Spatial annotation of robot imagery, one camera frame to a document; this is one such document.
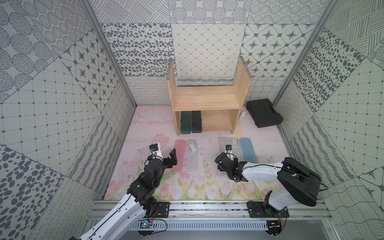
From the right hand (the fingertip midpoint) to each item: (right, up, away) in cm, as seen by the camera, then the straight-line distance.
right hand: (226, 161), depth 91 cm
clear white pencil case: (-21, +3, +3) cm, 22 cm away
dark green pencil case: (-26, +25, +13) cm, 39 cm away
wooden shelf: (-5, +34, -7) cm, 35 cm away
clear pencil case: (+8, +7, +4) cm, 11 cm away
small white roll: (+16, +29, +17) cm, 37 cm away
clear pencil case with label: (0, +11, +10) cm, 15 cm away
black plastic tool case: (+31, +30, +19) cm, 47 cm away
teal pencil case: (+16, +5, +5) cm, 17 cm away
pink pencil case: (-29, +8, +7) cm, 31 cm away
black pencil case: (-19, +22, +10) cm, 31 cm away
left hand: (-34, +11, -13) cm, 38 cm away
